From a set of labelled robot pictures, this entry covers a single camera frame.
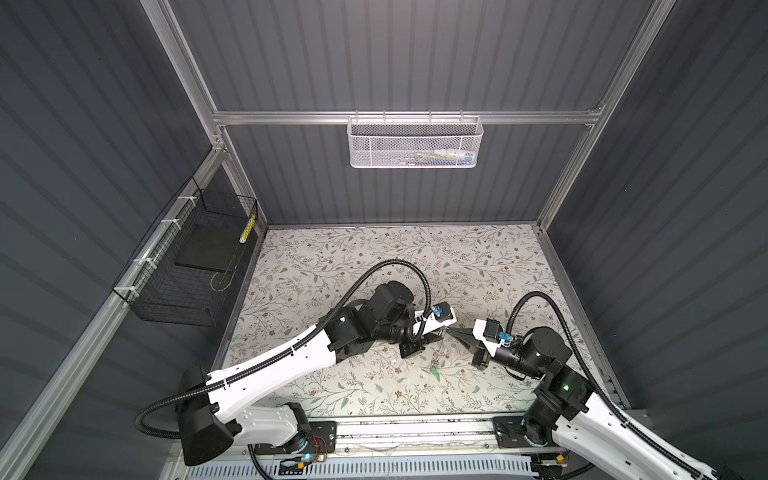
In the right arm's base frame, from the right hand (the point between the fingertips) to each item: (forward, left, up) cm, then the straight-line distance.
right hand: (454, 330), depth 66 cm
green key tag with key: (-2, +3, -21) cm, 21 cm away
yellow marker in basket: (+28, +54, +5) cm, 61 cm away
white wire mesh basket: (+75, +7, +3) cm, 76 cm away
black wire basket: (+12, +65, +5) cm, 66 cm away
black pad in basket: (+22, +61, +5) cm, 65 cm away
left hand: (+1, +3, -1) cm, 3 cm away
